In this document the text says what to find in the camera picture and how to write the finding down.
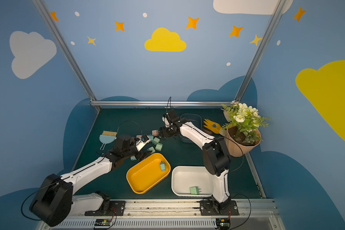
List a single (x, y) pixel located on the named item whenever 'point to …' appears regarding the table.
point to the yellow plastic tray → (143, 174)
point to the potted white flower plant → (242, 131)
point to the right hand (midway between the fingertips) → (165, 131)
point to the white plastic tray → (184, 177)
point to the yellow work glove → (213, 127)
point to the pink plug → (155, 132)
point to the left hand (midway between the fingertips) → (147, 143)
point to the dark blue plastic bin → (196, 119)
